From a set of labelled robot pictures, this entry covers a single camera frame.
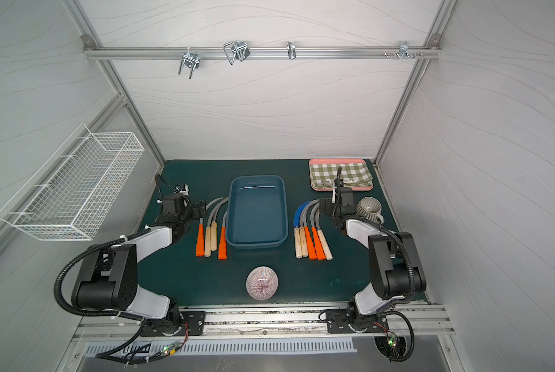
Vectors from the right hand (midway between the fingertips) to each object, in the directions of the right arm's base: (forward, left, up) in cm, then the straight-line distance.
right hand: (337, 198), depth 95 cm
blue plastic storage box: (-3, +35, -8) cm, 36 cm away
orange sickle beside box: (-21, +45, -6) cm, 50 cm away
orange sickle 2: (-19, +8, -8) cm, 22 cm away
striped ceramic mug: (+1, -16, -8) cm, 18 cm away
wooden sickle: (-12, +51, -6) cm, 53 cm away
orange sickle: (-20, +11, -7) cm, 24 cm away
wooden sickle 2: (-16, +14, -7) cm, 22 cm away
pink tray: (+30, +6, -8) cm, 32 cm away
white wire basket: (-20, +85, +25) cm, 91 cm away
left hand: (-6, +60, +1) cm, 60 cm away
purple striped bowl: (-33, +29, -8) cm, 44 cm away
